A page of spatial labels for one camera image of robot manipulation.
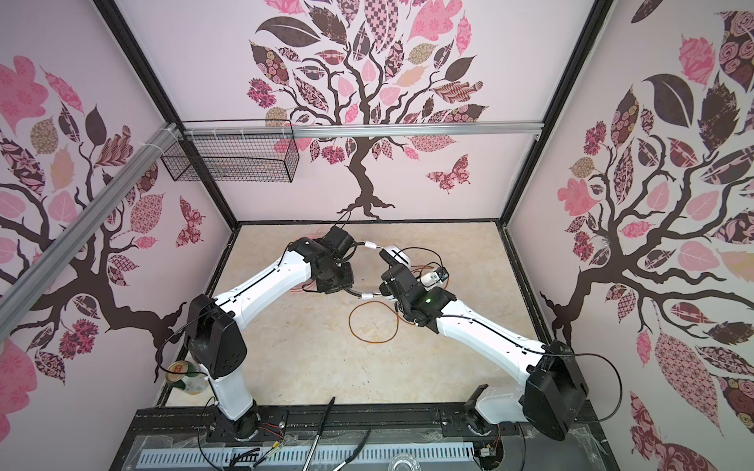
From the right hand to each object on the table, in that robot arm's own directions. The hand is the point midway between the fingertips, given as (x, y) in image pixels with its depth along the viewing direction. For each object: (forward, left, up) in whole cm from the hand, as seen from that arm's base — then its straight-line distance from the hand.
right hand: (397, 279), depth 81 cm
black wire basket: (+41, +43, +17) cm, 62 cm away
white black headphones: (+4, +1, +6) cm, 7 cm away
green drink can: (-23, +54, -7) cm, 59 cm away
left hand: (0, +15, -4) cm, 16 cm away
